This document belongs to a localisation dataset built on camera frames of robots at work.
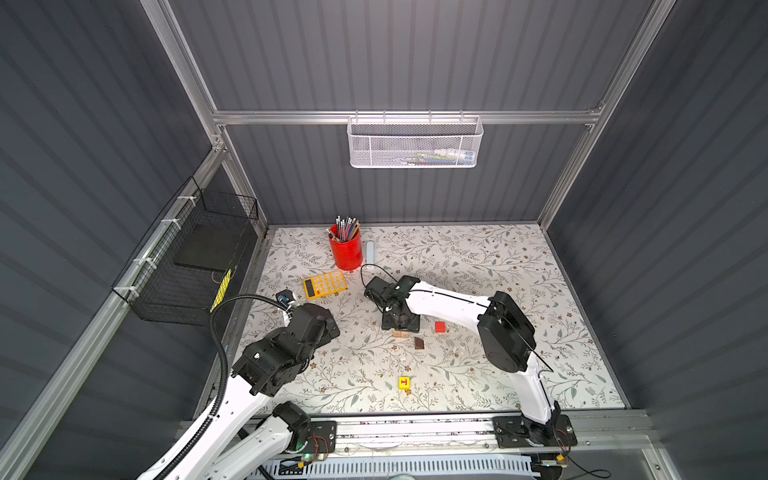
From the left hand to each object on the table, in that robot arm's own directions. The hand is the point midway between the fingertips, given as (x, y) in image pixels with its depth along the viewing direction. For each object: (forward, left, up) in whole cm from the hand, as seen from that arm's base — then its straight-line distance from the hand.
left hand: (317, 323), depth 73 cm
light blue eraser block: (+36, -13, -15) cm, 41 cm away
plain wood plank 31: (+4, -22, -16) cm, 28 cm away
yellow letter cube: (-10, -21, -18) cm, 29 cm away
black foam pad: (+19, +27, +10) cm, 34 cm away
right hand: (+6, -21, -17) cm, 27 cm away
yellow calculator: (+24, +3, -18) cm, 30 cm away
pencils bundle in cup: (+39, -5, -5) cm, 39 cm away
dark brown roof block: (+1, -27, -18) cm, 33 cm away
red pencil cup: (+31, -5, -11) cm, 34 cm away
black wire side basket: (+12, +31, +9) cm, 35 cm away
